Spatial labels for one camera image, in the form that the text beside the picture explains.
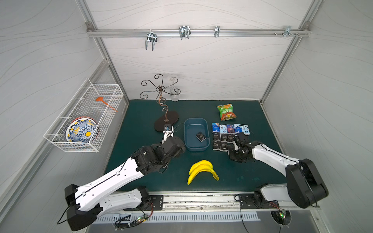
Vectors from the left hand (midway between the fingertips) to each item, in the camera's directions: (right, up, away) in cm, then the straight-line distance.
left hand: (175, 144), depth 70 cm
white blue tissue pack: (+46, +4, +31) cm, 56 cm away
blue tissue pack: (+25, +5, +31) cm, 40 cm away
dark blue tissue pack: (+36, +5, +31) cm, 48 cm away
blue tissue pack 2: (+41, +4, +31) cm, 52 cm away
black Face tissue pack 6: (+14, 0, +27) cm, 30 cm away
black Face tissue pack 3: (+36, +2, +1) cm, 36 cm away
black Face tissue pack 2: (+30, -1, +26) cm, 39 cm away
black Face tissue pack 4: (+25, -5, +23) cm, 34 cm away
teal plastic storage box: (+9, +6, +33) cm, 35 cm away
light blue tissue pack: (+30, +5, +31) cm, 44 cm away
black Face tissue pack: (+25, 0, +28) cm, 37 cm away
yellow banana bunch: (+15, -14, +10) cm, 23 cm away
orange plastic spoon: (-42, +23, +8) cm, 49 cm away
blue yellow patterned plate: (-40, +8, -8) cm, 42 cm away
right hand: (+33, -12, +19) cm, 40 cm away
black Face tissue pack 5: (+34, -6, +22) cm, 41 cm away
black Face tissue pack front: (+29, -6, +23) cm, 37 cm away
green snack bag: (+35, +16, +37) cm, 53 cm away
